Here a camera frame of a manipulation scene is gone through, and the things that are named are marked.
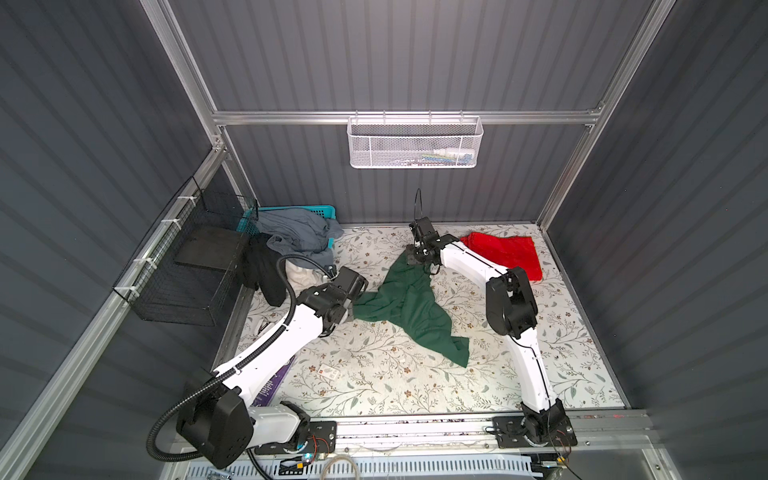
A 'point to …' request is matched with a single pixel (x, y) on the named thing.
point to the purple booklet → (267, 394)
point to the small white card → (328, 372)
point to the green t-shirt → (406, 298)
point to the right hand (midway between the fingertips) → (414, 255)
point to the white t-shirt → (300, 278)
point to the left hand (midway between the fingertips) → (336, 308)
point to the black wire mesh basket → (188, 268)
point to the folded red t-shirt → (510, 252)
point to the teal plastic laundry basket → (247, 222)
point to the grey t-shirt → (300, 232)
